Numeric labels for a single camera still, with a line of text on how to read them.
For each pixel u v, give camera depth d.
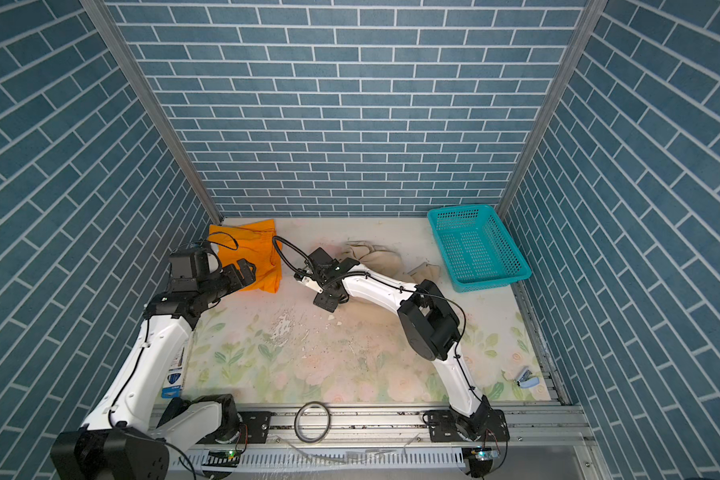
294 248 0.72
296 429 0.73
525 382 0.80
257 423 0.74
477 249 1.12
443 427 0.74
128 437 0.37
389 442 0.72
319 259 0.73
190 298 0.55
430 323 0.53
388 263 0.94
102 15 0.70
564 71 0.80
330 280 0.66
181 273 0.58
